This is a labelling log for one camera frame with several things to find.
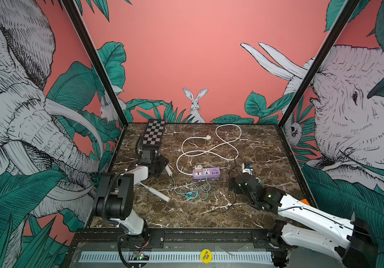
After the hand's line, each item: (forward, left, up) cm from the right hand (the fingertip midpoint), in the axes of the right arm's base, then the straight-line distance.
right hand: (234, 178), depth 81 cm
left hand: (+15, +36, -7) cm, 39 cm away
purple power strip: (+8, +11, -9) cm, 16 cm away
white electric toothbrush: (-8, +34, -10) cm, 36 cm away
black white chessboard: (+32, +48, -7) cm, 59 cm away
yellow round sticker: (-31, +14, -11) cm, 36 cm away
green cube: (+4, -17, -12) cm, 21 cm away
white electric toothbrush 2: (+9, +35, -10) cm, 38 cm away
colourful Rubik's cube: (-8, -35, -8) cm, 37 cm away
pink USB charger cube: (+8, +18, -5) cm, 20 cm away
